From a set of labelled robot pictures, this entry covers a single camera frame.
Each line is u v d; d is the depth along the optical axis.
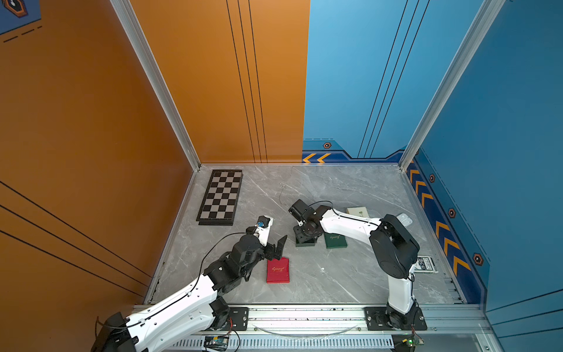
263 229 0.65
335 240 0.91
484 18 0.71
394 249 0.50
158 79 0.86
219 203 1.00
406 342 0.70
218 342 0.71
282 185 1.12
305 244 0.86
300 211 0.73
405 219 0.97
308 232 0.79
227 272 0.57
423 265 0.84
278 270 0.81
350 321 0.75
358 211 0.97
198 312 0.60
